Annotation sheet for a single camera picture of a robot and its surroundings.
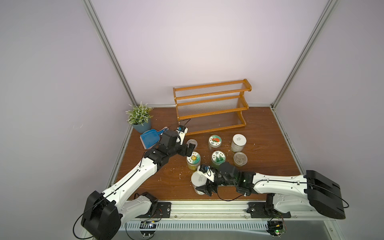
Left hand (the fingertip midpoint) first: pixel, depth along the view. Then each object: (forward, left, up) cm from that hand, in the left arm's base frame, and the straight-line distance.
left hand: (189, 142), depth 80 cm
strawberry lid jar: (+6, -15, -8) cm, 18 cm away
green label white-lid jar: (-19, -5, -4) cm, 20 cm away
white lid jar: (+5, -29, -8) cm, 31 cm away
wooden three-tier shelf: (+27, -13, 0) cm, 30 cm away
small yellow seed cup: (-5, -29, -11) cm, 32 cm away
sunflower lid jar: (-7, -2, -8) cm, 11 cm away
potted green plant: (+20, +33, -2) cm, 39 cm away
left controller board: (-37, +20, -20) cm, 47 cm away
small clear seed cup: (+7, -1, -11) cm, 13 cm away
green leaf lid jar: (-5, -16, -9) cm, 19 cm away
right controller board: (-36, -42, -17) cm, 58 cm away
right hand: (-17, -5, -5) cm, 19 cm away
